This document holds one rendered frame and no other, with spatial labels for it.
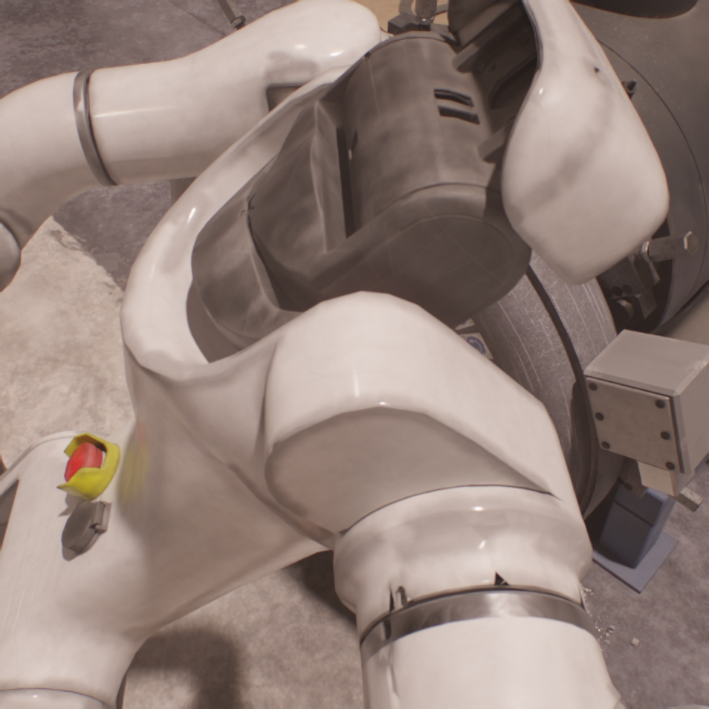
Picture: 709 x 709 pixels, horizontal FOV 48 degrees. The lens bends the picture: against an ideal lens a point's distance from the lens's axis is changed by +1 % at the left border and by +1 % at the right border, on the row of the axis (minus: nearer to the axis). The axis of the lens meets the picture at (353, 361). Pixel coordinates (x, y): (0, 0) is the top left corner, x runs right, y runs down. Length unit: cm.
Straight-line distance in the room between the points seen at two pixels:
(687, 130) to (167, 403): 94
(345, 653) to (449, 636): 125
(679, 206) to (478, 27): 80
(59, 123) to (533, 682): 44
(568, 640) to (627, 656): 128
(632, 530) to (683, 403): 76
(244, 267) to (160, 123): 24
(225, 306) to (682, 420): 56
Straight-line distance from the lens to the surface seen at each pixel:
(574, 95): 27
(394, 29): 90
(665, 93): 117
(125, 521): 47
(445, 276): 29
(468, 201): 27
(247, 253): 32
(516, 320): 80
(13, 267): 64
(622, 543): 158
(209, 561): 44
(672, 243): 81
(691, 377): 80
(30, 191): 60
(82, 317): 213
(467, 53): 34
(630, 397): 80
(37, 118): 58
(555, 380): 83
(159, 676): 155
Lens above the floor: 140
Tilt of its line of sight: 48 degrees down
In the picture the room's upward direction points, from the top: 4 degrees counter-clockwise
